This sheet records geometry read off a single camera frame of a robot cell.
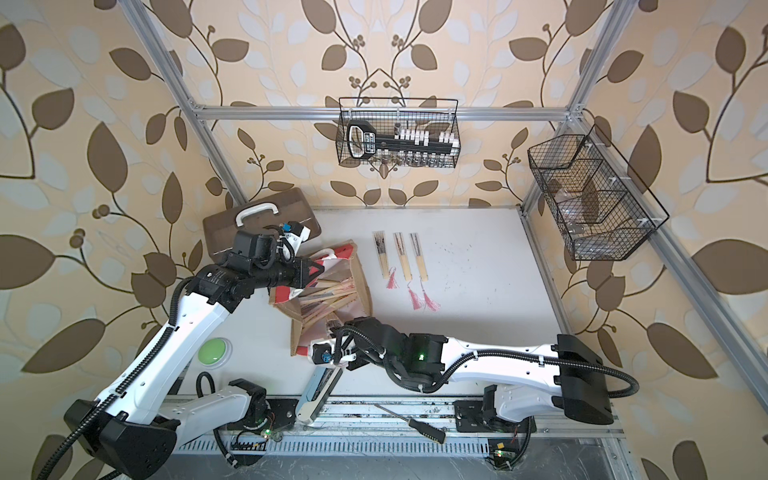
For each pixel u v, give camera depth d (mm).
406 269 1042
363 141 830
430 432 707
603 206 733
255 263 557
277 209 927
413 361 517
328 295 905
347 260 711
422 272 1023
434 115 911
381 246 1083
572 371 453
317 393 755
